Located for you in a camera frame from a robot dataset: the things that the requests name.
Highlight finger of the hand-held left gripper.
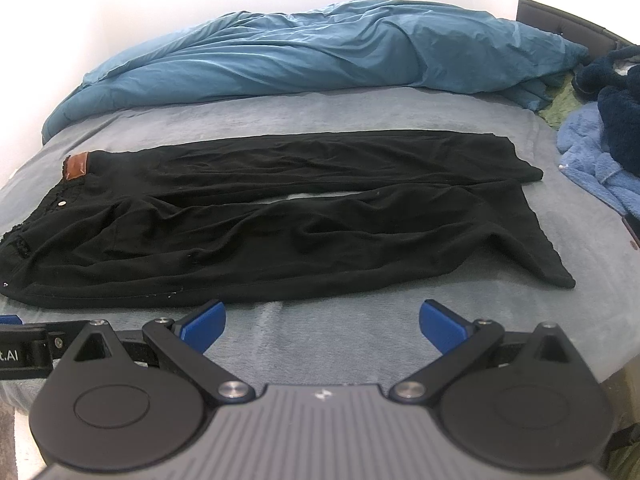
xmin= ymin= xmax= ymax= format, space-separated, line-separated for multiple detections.
xmin=0 ymin=313 xmax=78 ymax=351

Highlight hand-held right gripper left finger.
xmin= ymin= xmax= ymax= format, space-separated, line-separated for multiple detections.
xmin=52 ymin=300 xmax=255 ymax=403

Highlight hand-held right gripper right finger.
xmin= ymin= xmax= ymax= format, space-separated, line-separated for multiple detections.
xmin=390 ymin=299 xmax=589 ymax=404

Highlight black pants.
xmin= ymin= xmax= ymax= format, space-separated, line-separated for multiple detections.
xmin=0 ymin=129 xmax=577 ymax=310

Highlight dark flat object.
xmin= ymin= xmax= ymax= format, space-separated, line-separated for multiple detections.
xmin=621 ymin=214 xmax=640 ymax=252

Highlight grey fleece bed blanket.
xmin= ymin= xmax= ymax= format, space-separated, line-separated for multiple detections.
xmin=0 ymin=85 xmax=640 ymax=411

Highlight green fuzzy cloth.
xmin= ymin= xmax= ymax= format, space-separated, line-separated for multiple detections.
xmin=537 ymin=71 xmax=583 ymax=131

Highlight teal duvet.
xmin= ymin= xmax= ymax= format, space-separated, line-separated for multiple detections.
xmin=41 ymin=0 xmax=590 ymax=142

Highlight navy fleece garment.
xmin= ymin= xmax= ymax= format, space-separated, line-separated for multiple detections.
xmin=572 ymin=44 xmax=640 ymax=178

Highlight dark bed headboard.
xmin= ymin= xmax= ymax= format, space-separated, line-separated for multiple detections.
xmin=516 ymin=0 xmax=632 ymax=58

